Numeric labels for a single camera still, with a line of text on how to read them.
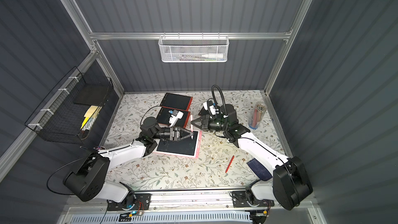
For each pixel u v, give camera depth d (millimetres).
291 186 412
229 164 851
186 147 911
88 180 439
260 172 806
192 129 720
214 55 892
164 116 739
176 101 1165
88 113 739
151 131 651
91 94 818
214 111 713
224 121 604
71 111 738
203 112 1101
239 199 735
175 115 708
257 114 892
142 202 724
